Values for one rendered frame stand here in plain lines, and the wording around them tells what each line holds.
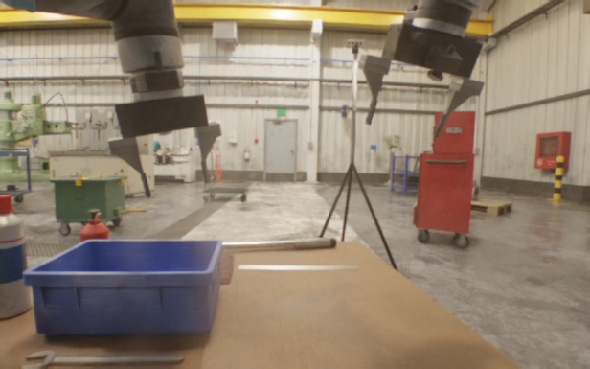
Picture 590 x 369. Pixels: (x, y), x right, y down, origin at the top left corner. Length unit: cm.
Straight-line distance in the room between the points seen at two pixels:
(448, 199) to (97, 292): 272
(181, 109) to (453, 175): 263
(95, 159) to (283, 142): 600
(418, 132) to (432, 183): 846
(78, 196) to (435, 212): 337
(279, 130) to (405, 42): 973
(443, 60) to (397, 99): 1072
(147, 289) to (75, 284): 11
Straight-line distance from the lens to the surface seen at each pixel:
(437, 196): 291
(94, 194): 328
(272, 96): 1038
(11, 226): 71
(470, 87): 53
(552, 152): 967
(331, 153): 1028
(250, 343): 54
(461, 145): 290
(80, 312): 59
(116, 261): 75
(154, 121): 48
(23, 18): 1388
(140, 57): 46
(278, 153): 1009
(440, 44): 48
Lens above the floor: 77
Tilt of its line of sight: 5 degrees down
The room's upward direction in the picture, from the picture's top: 1 degrees clockwise
